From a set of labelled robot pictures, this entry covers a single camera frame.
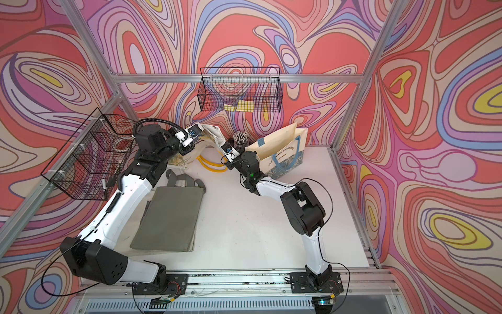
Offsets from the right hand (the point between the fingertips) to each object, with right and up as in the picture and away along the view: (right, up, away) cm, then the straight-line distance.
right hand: (225, 149), depth 88 cm
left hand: (-10, +7, -16) cm, 21 cm away
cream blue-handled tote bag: (+27, -1, +6) cm, 28 cm away
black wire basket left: (-51, -3, -11) cm, 52 cm away
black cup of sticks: (+6, +6, +11) cm, 14 cm away
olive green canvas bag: (-25, -32, 0) cm, 41 cm away
